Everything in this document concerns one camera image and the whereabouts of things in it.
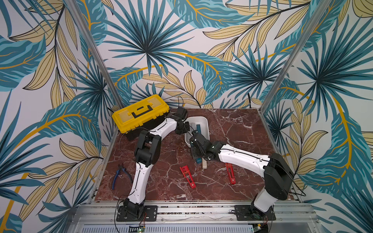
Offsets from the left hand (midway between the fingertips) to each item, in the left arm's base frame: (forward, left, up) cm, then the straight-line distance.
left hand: (188, 131), depth 101 cm
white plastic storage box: (+11, -4, -2) cm, 12 cm away
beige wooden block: (-23, -10, -2) cm, 25 cm away
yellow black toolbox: (-2, +36, +12) cm, 38 cm away
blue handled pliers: (-25, +40, -4) cm, 48 cm away
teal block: (+3, -8, -1) cm, 8 cm away
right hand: (-18, -3, +6) cm, 19 cm away
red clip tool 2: (-26, -26, -4) cm, 37 cm away
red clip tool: (-28, 0, -3) cm, 28 cm away
